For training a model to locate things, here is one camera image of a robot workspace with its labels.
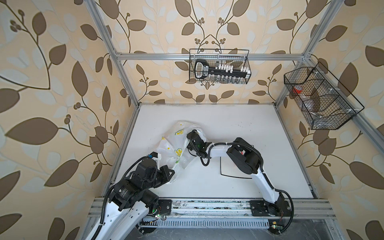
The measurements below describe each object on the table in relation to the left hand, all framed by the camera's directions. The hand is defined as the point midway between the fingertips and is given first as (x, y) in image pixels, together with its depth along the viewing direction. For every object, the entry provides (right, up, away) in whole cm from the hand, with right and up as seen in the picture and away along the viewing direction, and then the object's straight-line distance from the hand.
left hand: (177, 172), depth 70 cm
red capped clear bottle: (+69, +43, +18) cm, 84 cm away
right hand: (-2, +13, +27) cm, 30 cm away
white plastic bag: (-4, +8, +14) cm, 17 cm away
